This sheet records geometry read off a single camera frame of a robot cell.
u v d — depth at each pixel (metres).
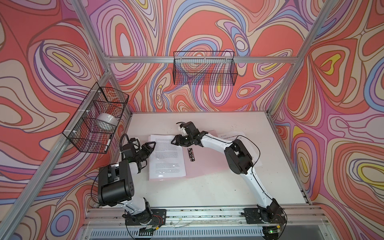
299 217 0.75
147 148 0.83
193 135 0.80
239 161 0.61
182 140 0.89
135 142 0.83
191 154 0.96
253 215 0.73
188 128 0.81
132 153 0.72
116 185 0.46
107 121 0.72
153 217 0.73
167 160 0.91
